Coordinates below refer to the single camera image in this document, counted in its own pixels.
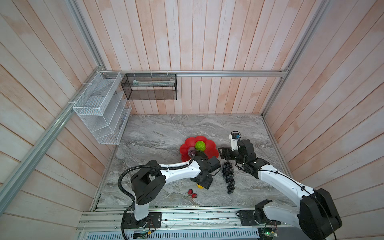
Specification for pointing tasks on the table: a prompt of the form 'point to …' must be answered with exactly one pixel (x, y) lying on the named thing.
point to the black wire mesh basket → (150, 86)
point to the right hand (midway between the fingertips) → (223, 147)
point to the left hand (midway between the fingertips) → (201, 185)
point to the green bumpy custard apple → (200, 145)
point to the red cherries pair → (190, 192)
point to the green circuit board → (142, 234)
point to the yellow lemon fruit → (200, 186)
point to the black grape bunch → (228, 173)
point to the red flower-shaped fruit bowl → (210, 149)
